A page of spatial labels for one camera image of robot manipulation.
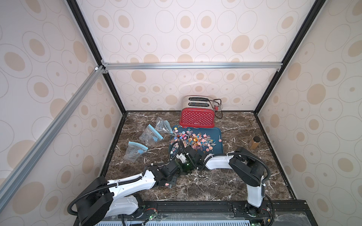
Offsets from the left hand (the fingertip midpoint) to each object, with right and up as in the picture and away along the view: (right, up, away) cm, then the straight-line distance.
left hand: (177, 176), depth 83 cm
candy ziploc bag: (-5, -4, -2) cm, 7 cm away
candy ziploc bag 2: (-30, +13, +12) cm, 35 cm away
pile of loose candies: (+14, +20, +14) cm, 28 cm away
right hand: (0, +2, +3) cm, 4 cm away
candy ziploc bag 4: (-21, +23, +20) cm, 37 cm away
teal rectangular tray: (+28, +25, +23) cm, 44 cm away
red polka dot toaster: (+13, +40, +14) cm, 44 cm away
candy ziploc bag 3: (-11, +30, +18) cm, 37 cm away
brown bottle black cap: (+50, +18, +10) cm, 54 cm away
